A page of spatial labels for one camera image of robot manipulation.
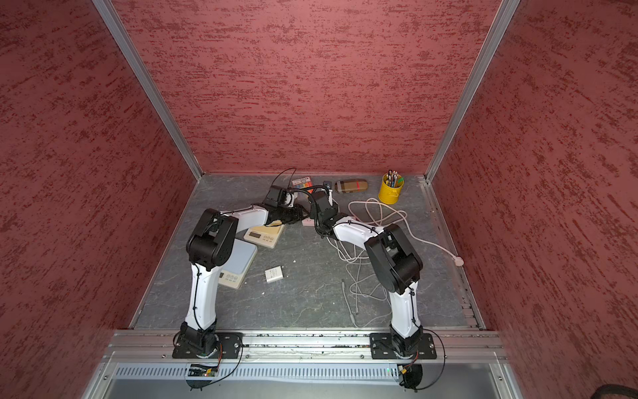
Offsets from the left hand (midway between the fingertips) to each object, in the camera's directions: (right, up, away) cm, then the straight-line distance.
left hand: (307, 218), depth 103 cm
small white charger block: (-11, -19, -16) cm, 27 cm away
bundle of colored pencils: (+35, +16, -5) cm, 39 cm away
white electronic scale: (-25, -18, -16) cm, 34 cm away
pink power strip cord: (+59, -16, -8) cm, 62 cm away
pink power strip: (+1, -1, -2) cm, 3 cm away
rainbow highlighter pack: (-3, +16, +14) cm, 22 cm away
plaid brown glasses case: (+20, +14, +11) cm, 27 cm away
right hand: (+6, +5, -5) cm, 9 cm away
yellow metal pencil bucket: (+36, +10, +3) cm, 37 cm away
